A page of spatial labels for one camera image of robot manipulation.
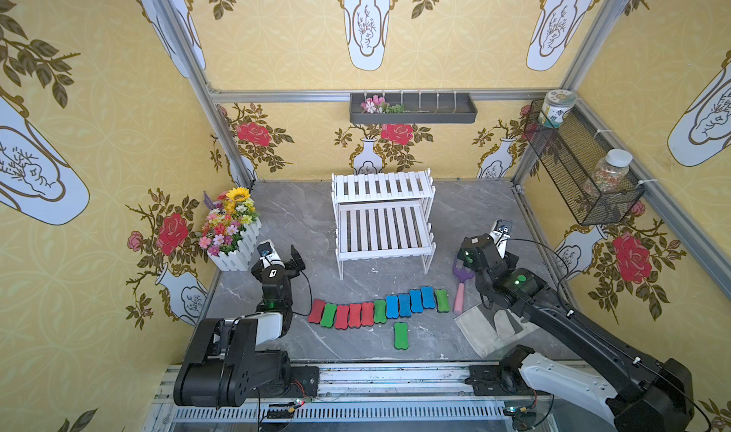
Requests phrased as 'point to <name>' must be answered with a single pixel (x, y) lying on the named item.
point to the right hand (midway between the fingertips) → (486, 245)
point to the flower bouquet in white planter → (230, 228)
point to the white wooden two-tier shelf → (383, 215)
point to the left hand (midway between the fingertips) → (268, 253)
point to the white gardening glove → (483, 334)
